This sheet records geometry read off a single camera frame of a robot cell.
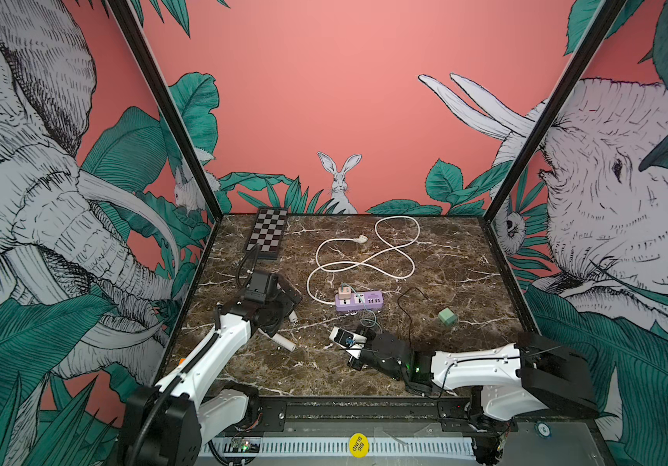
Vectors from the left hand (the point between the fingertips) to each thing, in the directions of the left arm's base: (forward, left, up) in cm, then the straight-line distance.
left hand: (297, 302), depth 84 cm
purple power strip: (+4, -23, -7) cm, 25 cm away
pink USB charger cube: (+4, -15, -4) cm, 16 cm away
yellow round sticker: (-35, -16, -9) cm, 39 cm away
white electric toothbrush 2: (-1, +2, -9) cm, 9 cm away
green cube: (-3, -47, -8) cm, 48 cm away
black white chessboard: (+35, +14, -7) cm, 38 cm away
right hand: (-11, -11, +4) cm, 16 cm away
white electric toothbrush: (-8, +4, -9) cm, 13 cm away
